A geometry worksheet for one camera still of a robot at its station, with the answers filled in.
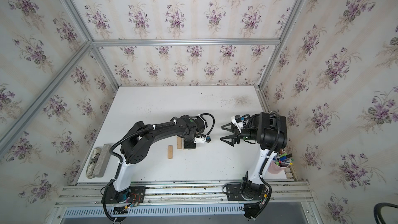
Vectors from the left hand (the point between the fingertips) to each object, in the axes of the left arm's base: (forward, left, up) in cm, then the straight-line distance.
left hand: (191, 143), depth 91 cm
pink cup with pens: (-15, -43, +12) cm, 48 cm away
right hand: (+2, -20, +8) cm, 22 cm away
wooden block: (-6, +12, +1) cm, 13 cm away
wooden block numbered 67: (0, +7, +1) cm, 7 cm away
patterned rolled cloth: (-17, +49, +5) cm, 53 cm away
